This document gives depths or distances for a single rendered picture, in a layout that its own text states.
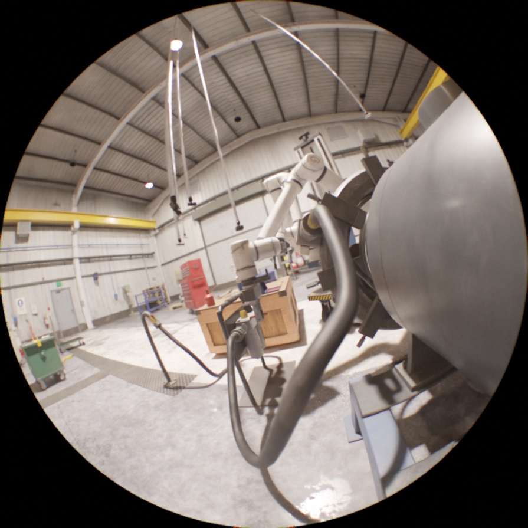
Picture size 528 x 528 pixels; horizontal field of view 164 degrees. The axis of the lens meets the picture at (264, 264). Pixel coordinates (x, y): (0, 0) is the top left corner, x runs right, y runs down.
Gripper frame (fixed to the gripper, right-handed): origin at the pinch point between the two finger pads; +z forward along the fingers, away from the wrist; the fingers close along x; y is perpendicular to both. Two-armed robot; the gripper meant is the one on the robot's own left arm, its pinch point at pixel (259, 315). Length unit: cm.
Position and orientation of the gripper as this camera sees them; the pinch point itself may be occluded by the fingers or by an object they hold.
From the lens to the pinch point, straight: 82.3
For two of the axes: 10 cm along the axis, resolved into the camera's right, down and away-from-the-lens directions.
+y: -9.5, 2.7, 1.8
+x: -1.7, 0.5, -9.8
